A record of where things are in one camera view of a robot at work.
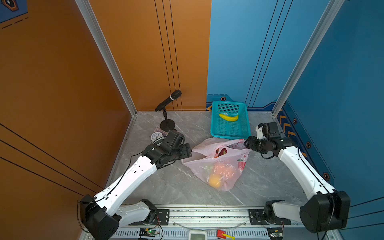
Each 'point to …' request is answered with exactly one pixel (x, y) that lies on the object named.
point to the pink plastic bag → (223, 163)
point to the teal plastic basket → (221, 128)
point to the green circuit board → (146, 232)
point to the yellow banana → (229, 118)
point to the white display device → (198, 235)
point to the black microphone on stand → (168, 124)
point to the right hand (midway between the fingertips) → (246, 144)
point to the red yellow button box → (222, 234)
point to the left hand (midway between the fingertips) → (187, 150)
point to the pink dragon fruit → (223, 151)
